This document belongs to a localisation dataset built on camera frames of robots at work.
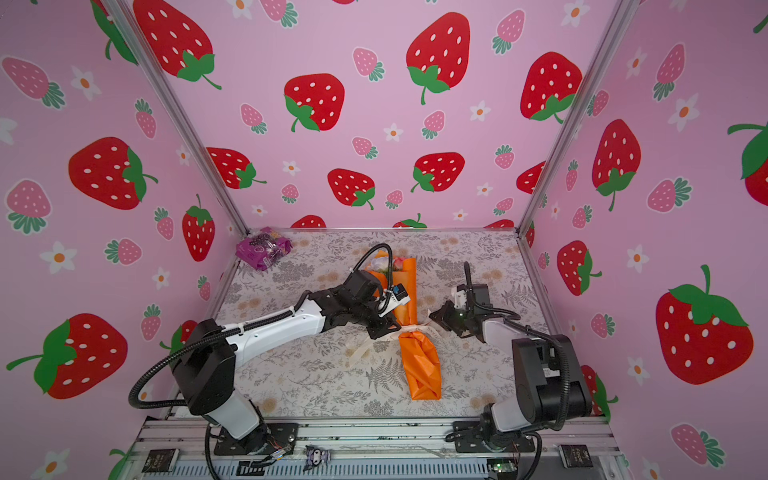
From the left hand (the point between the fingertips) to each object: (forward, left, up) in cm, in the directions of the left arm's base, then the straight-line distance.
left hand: (399, 321), depth 81 cm
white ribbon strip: (-3, +1, -1) cm, 3 cm away
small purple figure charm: (-30, +20, -10) cm, 38 cm away
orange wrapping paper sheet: (-6, -6, -6) cm, 11 cm away
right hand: (+6, -10, -7) cm, 13 cm away
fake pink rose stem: (+25, 0, -5) cm, 26 cm away
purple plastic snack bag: (+32, +51, -6) cm, 60 cm away
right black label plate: (-30, -42, -11) cm, 53 cm away
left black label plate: (-31, +57, -11) cm, 66 cm away
